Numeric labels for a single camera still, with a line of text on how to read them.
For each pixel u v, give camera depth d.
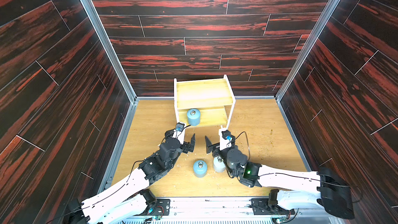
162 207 0.73
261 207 0.74
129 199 0.59
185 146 0.65
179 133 0.59
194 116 0.81
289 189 0.50
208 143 0.67
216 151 0.64
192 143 0.67
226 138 0.59
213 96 0.73
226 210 0.73
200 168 0.79
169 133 0.67
